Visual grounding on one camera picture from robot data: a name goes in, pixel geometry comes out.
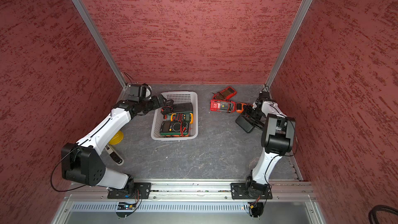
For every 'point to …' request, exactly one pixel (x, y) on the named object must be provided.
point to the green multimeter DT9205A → (175, 128)
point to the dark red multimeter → (225, 94)
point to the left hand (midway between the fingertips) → (160, 105)
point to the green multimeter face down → (184, 108)
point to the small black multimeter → (167, 110)
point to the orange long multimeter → (239, 107)
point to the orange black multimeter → (175, 136)
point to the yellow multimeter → (182, 117)
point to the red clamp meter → (222, 105)
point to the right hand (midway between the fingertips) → (244, 117)
